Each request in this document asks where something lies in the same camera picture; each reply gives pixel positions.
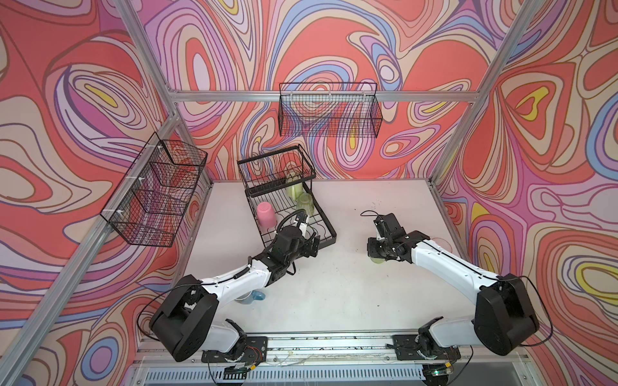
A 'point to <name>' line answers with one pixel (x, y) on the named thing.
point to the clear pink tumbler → (442, 244)
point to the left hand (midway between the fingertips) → (312, 233)
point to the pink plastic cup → (265, 215)
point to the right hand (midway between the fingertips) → (373, 253)
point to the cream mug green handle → (294, 192)
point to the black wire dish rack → (279, 193)
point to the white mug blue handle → (249, 297)
